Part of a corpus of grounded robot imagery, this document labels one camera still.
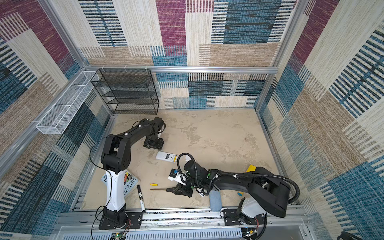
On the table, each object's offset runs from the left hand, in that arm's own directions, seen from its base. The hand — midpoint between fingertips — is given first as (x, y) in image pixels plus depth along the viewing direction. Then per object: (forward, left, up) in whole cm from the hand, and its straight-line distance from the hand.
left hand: (155, 146), depth 98 cm
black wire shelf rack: (+38, +23, +14) cm, 47 cm away
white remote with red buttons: (-7, -7, 0) cm, 10 cm away
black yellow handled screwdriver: (-29, -12, +5) cm, 31 cm away
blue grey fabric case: (-33, -35, +2) cm, 48 cm away
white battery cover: (-21, -22, +24) cm, 39 cm away
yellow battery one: (-23, -2, -3) cm, 23 cm away
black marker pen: (-31, +3, -1) cm, 31 cm away
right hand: (-29, -16, +3) cm, 33 cm away
